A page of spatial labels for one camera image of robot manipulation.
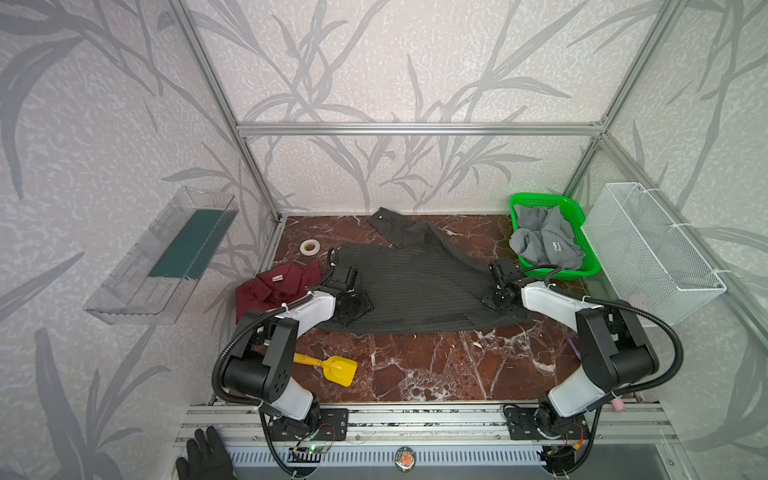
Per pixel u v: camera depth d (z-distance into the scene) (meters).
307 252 1.09
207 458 0.68
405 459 0.69
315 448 0.71
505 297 0.69
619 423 0.75
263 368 0.45
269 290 0.94
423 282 1.01
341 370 0.81
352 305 0.79
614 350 0.46
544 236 1.02
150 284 0.64
